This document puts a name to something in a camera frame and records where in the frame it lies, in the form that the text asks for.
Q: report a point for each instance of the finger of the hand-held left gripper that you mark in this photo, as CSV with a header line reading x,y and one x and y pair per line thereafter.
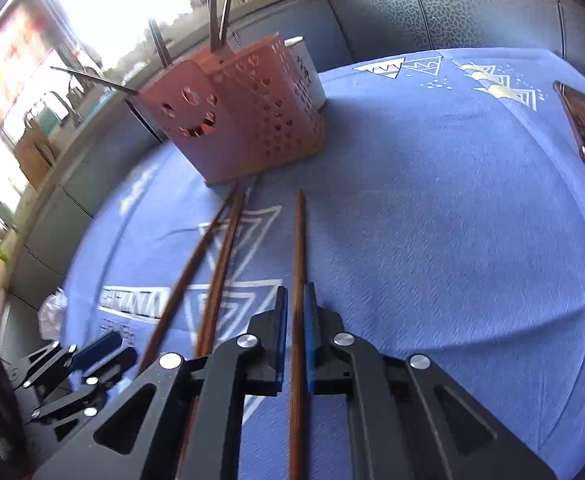
x,y
107,370
97,347

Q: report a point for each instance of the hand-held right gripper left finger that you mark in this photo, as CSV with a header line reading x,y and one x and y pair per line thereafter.
x,y
272,355

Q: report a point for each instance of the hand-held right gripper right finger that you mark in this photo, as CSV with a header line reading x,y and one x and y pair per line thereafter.
x,y
311,340

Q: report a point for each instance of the bundle of brown chopsticks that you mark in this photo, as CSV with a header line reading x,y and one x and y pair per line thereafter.
x,y
222,272

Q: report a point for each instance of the pink plastic utensil holder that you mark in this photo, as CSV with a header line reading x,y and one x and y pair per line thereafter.
x,y
252,110

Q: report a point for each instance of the dark red chopstick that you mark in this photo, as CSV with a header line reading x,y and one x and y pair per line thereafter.
x,y
97,80
161,42

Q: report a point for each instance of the crumpled clear plastic bag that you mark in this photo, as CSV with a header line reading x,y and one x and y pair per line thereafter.
x,y
52,312

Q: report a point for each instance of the blue printed tablecloth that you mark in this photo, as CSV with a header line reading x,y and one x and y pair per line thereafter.
x,y
422,210

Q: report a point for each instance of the wooden cutting board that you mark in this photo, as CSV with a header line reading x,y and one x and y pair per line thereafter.
x,y
35,157

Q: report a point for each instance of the white cup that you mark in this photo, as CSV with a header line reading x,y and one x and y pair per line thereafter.
x,y
307,70

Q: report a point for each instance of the printed window blind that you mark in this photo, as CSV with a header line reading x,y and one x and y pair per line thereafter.
x,y
17,55

